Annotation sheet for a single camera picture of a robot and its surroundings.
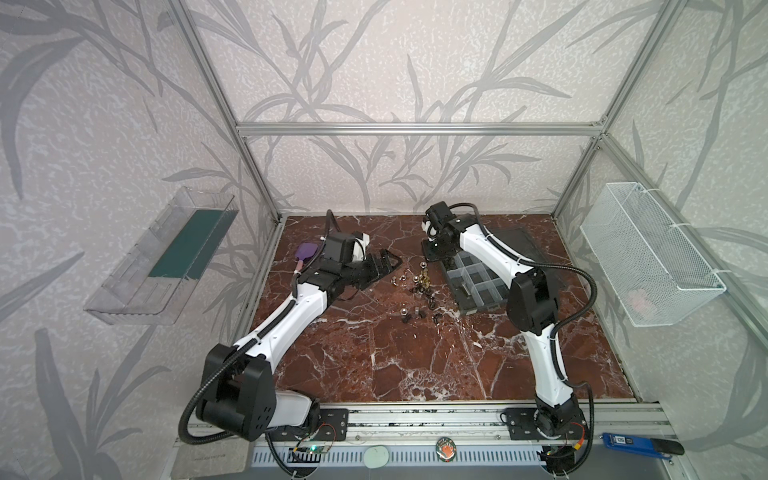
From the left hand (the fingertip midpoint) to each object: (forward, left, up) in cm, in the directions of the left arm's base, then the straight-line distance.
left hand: (397, 259), depth 80 cm
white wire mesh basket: (-12, -56, +13) cm, 58 cm away
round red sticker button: (-41, -12, -20) cm, 47 cm away
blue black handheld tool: (-40, -62, -23) cm, 77 cm away
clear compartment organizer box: (+2, -25, -16) cm, 30 cm away
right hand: (+13, -10, -12) cm, 20 cm away
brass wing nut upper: (+5, -10, -21) cm, 23 cm away
